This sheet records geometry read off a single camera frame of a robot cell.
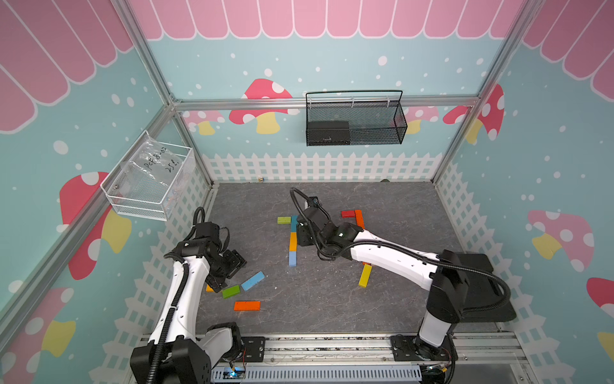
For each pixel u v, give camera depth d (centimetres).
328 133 91
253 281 89
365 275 89
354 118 94
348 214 109
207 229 62
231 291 86
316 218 58
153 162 73
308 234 60
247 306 83
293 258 94
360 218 106
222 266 66
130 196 61
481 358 74
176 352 38
